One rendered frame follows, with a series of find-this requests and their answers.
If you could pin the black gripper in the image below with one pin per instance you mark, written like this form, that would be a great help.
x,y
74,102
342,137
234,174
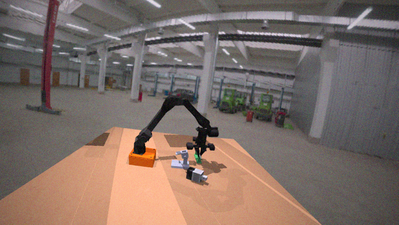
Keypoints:
x,y
201,143

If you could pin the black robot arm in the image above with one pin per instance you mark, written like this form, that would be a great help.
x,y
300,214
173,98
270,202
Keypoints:
x,y
169,103

